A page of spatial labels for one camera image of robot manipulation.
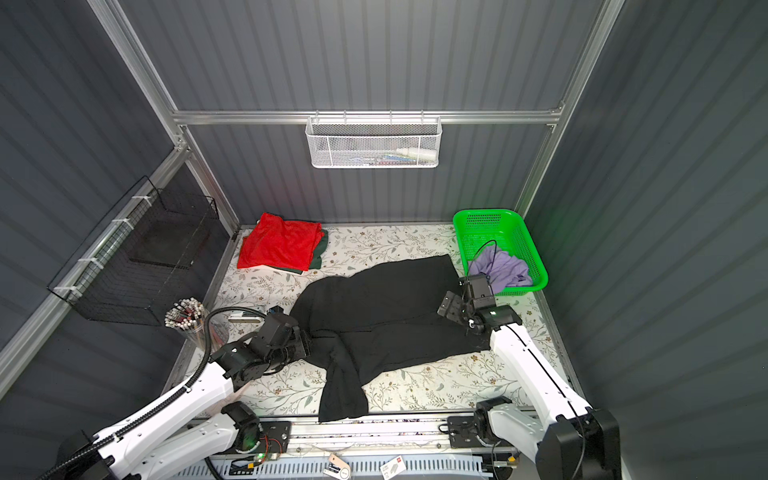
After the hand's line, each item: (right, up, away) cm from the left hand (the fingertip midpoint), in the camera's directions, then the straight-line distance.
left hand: (307, 343), depth 81 cm
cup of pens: (-31, +9, -3) cm, 32 cm away
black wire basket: (-40, +21, -9) cm, 47 cm away
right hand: (+43, +9, +2) cm, 44 cm away
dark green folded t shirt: (-4, +22, +26) cm, 35 cm away
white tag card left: (+11, -24, -13) cm, 30 cm away
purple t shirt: (+61, +19, +20) cm, 67 cm away
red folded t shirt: (-20, +29, +28) cm, 45 cm away
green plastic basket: (+57, +34, +35) cm, 75 cm away
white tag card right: (+24, -25, -12) cm, 37 cm away
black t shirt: (+11, +2, +13) cm, 17 cm away
